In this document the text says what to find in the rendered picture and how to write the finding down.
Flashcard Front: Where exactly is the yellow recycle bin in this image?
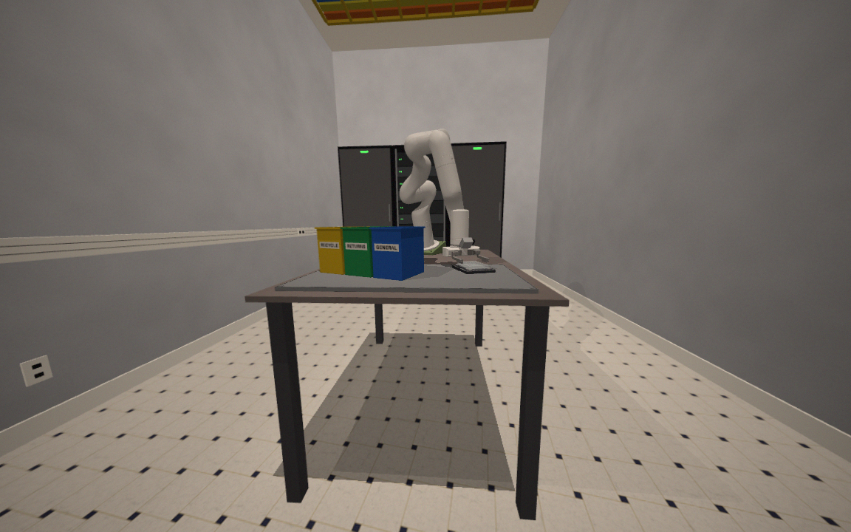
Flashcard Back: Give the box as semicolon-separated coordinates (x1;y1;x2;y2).
315;227;345;275

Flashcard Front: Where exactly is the blue bin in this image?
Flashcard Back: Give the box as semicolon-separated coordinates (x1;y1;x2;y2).
369;226;426;281

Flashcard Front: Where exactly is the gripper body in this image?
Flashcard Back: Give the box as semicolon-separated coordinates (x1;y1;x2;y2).
442;245;480;257

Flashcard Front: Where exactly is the green bin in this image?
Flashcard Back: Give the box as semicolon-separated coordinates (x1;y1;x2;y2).
341;227;373;278

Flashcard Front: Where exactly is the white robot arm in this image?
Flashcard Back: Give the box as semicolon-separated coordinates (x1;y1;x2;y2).
400;129;475;251

